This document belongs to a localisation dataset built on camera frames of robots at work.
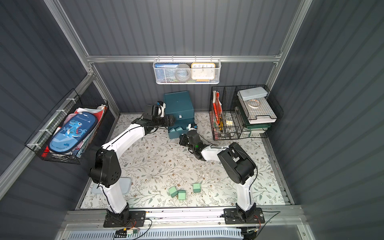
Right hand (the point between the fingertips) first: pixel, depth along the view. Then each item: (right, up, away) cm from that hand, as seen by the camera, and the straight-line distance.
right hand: (182, 134), depth 94 cm
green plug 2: (+1, -32, -15) cm, 35 cm away
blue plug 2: (-3, +4, +4) cm, 6 cm away
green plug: (-4, -31, -13) cm, 34 cm away
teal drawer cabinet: (-1, +18, -8) cm, 19 cm away
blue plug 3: (+3, +4, +3) cm, 6 cm away
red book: (+26, +21, +23) cm, 40 cm away
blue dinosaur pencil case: (-46, +2, -30) cm, 55 cm away
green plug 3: (+9, -29, -12) cm, 33 cm away
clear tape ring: (+45, +18, +2) cm, 49 cm away
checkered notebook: (+54, +17, +2) cm, 57 cm away
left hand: (-6, +9, -3) cm, 12 cm away
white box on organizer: (+45, +28, +7) cm, 53 cm away
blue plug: (-7, +3, +2) cm, 8 cm away
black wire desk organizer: (+42, +16, +17) cm, 49 cm away
